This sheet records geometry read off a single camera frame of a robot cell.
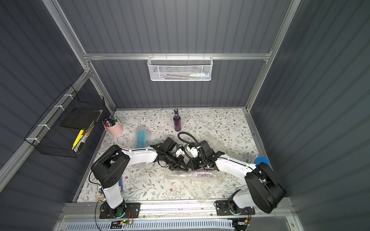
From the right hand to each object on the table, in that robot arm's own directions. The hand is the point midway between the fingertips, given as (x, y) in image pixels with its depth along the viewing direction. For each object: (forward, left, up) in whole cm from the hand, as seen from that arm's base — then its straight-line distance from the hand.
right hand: (189, 164), depth 84 cm
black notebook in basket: (+17, +60, +23) cm, 67 cm away
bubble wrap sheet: (-9, -7, -6) cm, 13 cm away
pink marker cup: (+24, +52, +6) cm, 58 cm away
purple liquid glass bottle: (+29, +9, +6) cm, 31 cm away
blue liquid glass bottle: (+16, +33, +1) cm, 36 cm away
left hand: (-5, 0, 0) cm, 5 cm away
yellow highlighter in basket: (+7, +56, +22) cm, 60 cm away
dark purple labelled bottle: (-5, -4, 0) cm, 6 cm away
